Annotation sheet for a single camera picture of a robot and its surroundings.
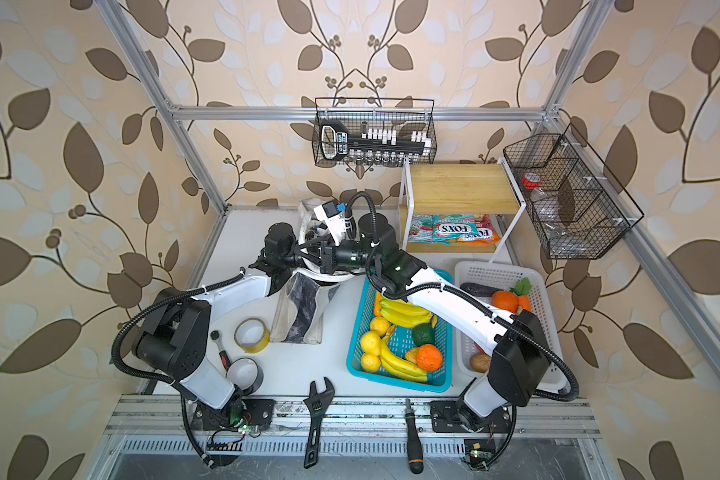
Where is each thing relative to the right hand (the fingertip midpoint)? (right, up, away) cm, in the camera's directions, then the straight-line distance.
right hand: (296, 251), depth 64 cm
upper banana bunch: (+25, -20, +25) cm, 41 cm away
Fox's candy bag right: (+51, +5, +25) cm, 57 cm away
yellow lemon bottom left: (+16, -31, +15) cm, 38 cm away
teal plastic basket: (+33, -35, +13) cm, 50 cm away
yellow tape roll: (-16, -29, +22) cm, 40 cm away
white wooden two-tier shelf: (+40, +16, +17) cm, 46 cm away
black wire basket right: (+73, +11, +19) cm, 76 cm away
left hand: (+12, -2, +10) cm, 16 cm away
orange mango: (+18, -17, +26) cm, 36 cm away
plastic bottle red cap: (+60, +9, +10) cm, 61 cm away
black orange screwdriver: (+26, -46, +5) cm, 53 cm away
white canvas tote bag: (-2, -14, +13) cm, 19 cm away
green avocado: (+31, -24, +18) cm, 43 cm away
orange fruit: (+31, -27, +10) cm, 42 cm away
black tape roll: (-18, -35, +18) cm, 43 cm away
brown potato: (+45, -30, +14) cm, 56 cm away
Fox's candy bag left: (+37, +5, +23) cm, 44 cm away
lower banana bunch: (+23, -31, +13) cm, 41 cm away
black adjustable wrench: (+3, -39, +12) cm, 41 cm away
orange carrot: (+63, -13, +27) cm, 70 cm away
